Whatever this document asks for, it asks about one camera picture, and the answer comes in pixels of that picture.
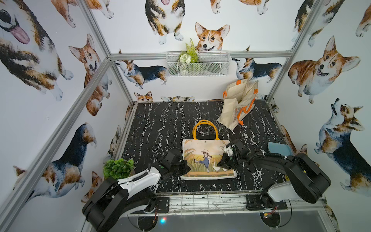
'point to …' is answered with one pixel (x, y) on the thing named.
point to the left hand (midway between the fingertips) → (192, 167)
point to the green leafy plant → (117, 169)
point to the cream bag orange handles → (239, 96)
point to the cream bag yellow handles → (202, 156)
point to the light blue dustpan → (284, 150)
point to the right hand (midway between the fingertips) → (216, 165)
